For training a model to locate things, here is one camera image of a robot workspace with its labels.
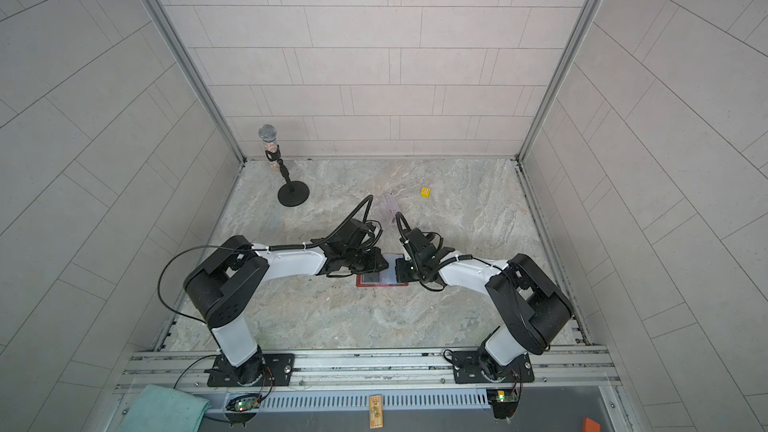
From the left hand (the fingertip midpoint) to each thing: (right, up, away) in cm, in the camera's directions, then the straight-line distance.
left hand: (397, 264), depth 87 cm
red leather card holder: (-4, -3, -2) cm, 5 cm away
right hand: (0, -3, +1) cm, 4 cm away
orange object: (+42, -28, -23) cm, 56 cm away
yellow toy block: (+10, +21, +18) cm, 29 cm away
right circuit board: (+25, -26, -19) cm, 41 cm away
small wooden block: (-5, -27, -21) cm, 34 cm away
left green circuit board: (-34, -25, -22) cm, 48 cm away
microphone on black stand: (-37, +20, +16) cm, 45 cm away
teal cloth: (-52, -26, -22) cm, 62 cm away
